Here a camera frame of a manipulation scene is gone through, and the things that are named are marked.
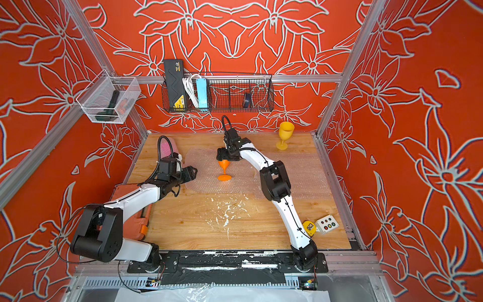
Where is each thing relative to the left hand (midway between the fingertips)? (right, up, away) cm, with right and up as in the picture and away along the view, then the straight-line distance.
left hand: (193, 170), depth 91 cm
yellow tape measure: (+54, -24, -11) cm, 60 cm away
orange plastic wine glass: (+15, +2, +7) cm, 17 cm away
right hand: (+12, +7, +10) cm, 16 cm away
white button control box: (+61, -22, -12) cm, 66 cm away
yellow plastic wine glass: (+49, +21, +10) cm, 54 cm away
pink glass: (-8, +11, -15) cm, 20 cm away
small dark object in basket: (+27, +35, +1) cm, 45 cm away
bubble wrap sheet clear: (+59, -2, +9) cm, 60 cm away
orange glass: (+10, -4, +7) cm, 13 cm away
